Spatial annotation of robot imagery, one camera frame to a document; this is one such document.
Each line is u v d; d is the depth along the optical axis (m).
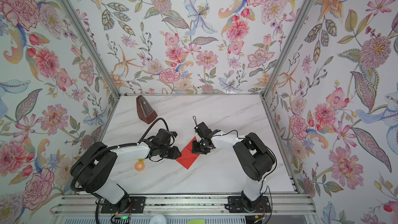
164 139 0.75
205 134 0.74
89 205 0.75
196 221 0.71
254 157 0.48
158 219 0.66
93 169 0.46
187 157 0.90
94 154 0.48
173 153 0.80
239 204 0.74
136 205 0.74
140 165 0.86
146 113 1.01
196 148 0.81
